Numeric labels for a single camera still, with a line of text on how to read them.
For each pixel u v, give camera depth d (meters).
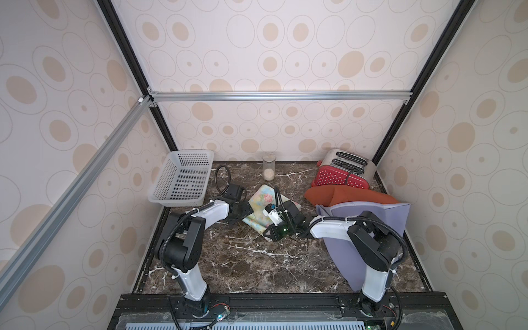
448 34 0.73
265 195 1.03
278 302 0.75
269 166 1.03
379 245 0.49
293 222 0.73
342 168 0.94
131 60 0.79
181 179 1.13
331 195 0.94
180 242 0.48
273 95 0.88
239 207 0.86
